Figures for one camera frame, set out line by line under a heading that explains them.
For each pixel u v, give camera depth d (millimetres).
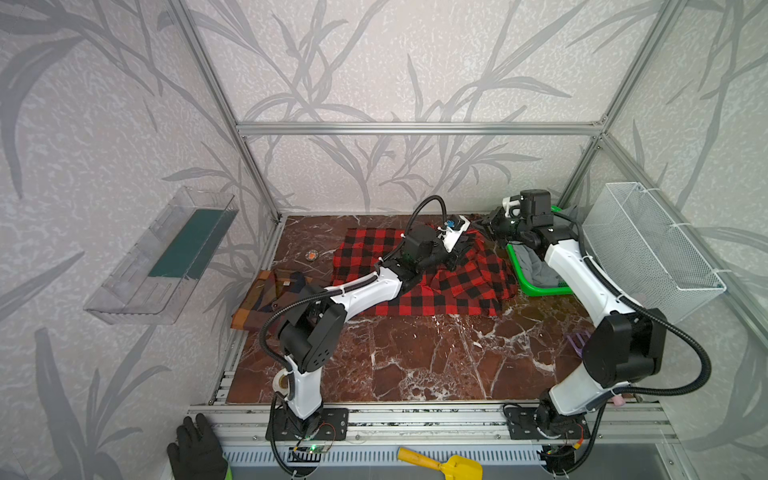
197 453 692
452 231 705
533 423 732
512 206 759
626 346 443
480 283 985
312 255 1081
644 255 667
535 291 911
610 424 752
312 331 481
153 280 644
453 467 667
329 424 731
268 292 918
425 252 680
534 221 645
